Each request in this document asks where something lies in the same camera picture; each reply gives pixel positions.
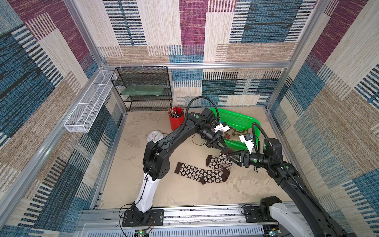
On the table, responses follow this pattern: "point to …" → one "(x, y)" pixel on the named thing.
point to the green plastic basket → (238, 122)
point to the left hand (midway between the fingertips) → (228, 150)
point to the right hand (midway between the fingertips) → (230, 157)
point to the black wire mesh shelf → (145, 88)
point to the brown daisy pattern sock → (204, 176)
